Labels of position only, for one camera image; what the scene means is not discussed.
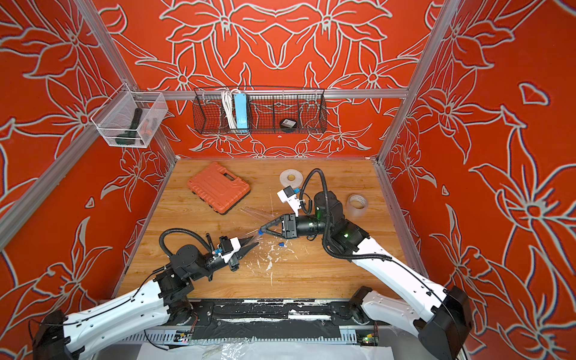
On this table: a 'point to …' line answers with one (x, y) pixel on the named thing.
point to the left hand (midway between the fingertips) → (255, 238)
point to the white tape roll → (291, 177)
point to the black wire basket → (270, 109)
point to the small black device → (288, 123)
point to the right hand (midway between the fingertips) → (261, 235)
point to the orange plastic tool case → (218, 187)
